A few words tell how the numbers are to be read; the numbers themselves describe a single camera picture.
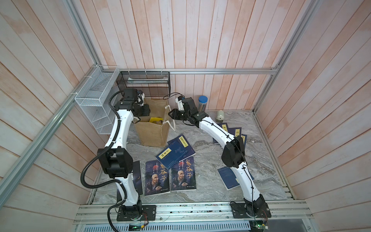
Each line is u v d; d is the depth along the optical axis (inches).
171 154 36.6
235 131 40.7
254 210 25.5
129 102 23.6
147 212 28.8
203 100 40.4
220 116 42.2
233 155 23.0
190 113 29.0
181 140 39.7
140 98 29.7
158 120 42.1
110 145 18.9
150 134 35.6
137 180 32.8
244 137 40.4
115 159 19.0
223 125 42.7
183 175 33.7
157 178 33.0
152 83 41.0
